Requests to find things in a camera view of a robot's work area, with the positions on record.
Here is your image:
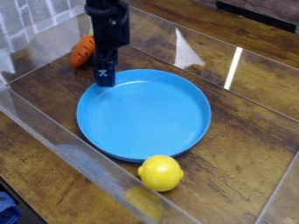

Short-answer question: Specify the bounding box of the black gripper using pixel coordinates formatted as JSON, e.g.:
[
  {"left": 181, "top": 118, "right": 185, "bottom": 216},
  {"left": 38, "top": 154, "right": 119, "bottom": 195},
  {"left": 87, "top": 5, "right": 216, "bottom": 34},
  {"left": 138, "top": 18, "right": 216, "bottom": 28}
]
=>
[{"left": 85, "top": 0, "right": 130, "bottom": 88}]

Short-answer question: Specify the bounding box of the blue round tray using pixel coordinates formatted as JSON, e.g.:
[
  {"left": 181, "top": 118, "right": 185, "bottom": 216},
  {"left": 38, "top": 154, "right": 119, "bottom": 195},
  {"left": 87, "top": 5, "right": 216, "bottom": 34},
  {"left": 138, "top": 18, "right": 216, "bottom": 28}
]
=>
[{"left": 77, "top": 69, "right": 212, "bottom": 163}]

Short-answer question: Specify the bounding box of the clear acrylic enclosure wall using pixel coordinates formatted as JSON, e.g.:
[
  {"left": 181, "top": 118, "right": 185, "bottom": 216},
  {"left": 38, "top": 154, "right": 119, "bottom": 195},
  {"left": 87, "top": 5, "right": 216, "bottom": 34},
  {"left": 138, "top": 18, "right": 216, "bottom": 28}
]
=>
[{"left": 0, "top": 0, "right": 299, "bottom": 224}]

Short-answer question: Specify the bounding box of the yellow toy lemon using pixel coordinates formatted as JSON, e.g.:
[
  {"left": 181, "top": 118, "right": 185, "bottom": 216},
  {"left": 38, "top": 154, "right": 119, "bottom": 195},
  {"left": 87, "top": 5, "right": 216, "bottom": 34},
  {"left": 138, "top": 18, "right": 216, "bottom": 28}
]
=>
[{"left": 138, "top": 155, "right": 185, "bottom": 192}]

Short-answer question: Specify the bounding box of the blue object at corner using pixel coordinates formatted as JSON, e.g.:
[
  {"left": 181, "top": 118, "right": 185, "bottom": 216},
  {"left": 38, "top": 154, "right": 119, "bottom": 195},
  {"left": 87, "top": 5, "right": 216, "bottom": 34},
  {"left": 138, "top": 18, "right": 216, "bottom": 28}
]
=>
[{"left": 0, "top": 192, "right": 22, "bottom": 224}]

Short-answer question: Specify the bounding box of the orange toy carrot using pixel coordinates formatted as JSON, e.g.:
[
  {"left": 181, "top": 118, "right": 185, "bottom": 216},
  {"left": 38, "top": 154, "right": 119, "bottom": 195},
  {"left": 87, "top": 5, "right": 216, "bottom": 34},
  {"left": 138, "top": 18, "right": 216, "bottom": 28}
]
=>
[{"left": 70, "top": 30, "right": 95, "bottom": 68}]

